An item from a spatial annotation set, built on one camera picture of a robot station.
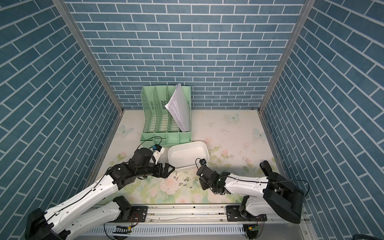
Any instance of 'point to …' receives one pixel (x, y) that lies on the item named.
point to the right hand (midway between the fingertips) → (203, 180)
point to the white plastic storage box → (186, 154)
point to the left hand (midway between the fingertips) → (172, 169)
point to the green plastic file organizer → (159, 127)
